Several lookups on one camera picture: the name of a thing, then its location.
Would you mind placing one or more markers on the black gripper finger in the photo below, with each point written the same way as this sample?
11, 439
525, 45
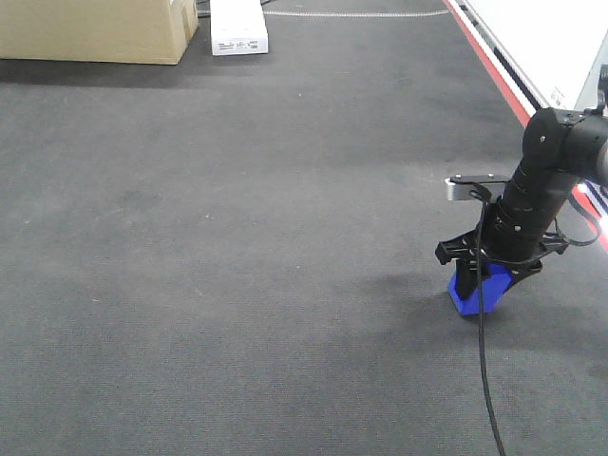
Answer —
467, 280
525, 274

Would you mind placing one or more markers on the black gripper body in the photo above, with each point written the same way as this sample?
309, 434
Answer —
518, 237

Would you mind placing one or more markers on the blue slant-cornered plastic box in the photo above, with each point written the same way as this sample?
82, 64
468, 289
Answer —
489, 290

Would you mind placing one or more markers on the conveyor with dark grey belt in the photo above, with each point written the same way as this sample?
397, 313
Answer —
237, 237

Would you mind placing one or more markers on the white board panel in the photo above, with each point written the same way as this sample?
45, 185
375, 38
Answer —
546, 38

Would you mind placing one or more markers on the long white carton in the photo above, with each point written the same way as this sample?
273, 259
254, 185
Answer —
237, 28

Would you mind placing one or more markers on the large cardboard box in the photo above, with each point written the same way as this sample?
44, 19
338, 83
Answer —
95, 28

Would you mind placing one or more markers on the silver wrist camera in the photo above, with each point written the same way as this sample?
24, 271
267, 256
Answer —
458, 189

